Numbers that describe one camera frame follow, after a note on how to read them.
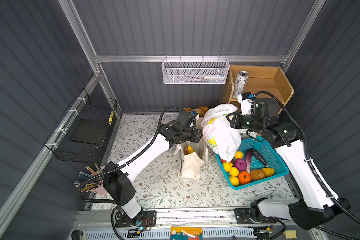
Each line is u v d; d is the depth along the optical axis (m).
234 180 0.81
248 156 0.91
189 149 0.86
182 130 0.58
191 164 0.79
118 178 0.42
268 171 0.83
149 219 0.72
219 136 0.68
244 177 0.81
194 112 0.70
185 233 0.69
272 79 0.96
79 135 0.72
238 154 0.91
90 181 0.39
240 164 0.86
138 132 1.08
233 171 0.85
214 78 0.90
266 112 0.48
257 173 0.81
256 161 0.94
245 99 0.57
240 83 0.77
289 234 0.68
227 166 0.83
